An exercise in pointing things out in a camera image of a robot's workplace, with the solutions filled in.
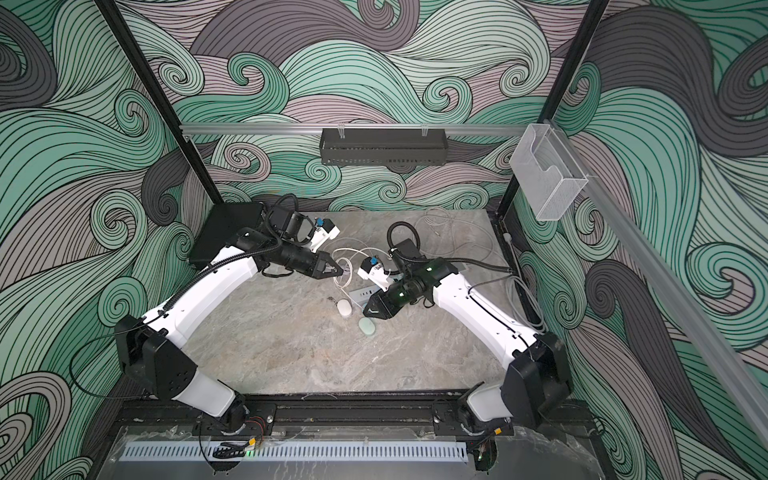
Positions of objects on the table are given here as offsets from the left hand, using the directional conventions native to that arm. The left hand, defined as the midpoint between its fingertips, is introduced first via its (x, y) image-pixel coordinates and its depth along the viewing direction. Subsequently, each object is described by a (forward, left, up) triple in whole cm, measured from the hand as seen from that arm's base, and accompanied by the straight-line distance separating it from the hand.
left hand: (340, 269), depth 74 cm
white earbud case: (+1, +1, -23) cm, 23 cm away
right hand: (-8, -7, -8) cm, 13 cm away
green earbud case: (-5, -6, -22) cm, 24 cm away
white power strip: (+4, -4, -22) cm, 23 cm away
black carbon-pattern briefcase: (+39, +54, -24) cm, 71 cm away
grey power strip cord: (+8, -59, -28) cm, 66 cm away
